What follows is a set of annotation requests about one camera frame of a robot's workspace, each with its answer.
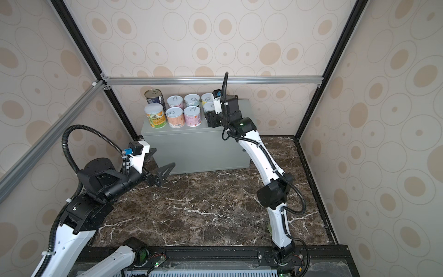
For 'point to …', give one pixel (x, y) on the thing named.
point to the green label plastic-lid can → (270, 228)
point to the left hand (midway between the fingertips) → (167, 157)
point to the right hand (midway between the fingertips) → (213, 111)
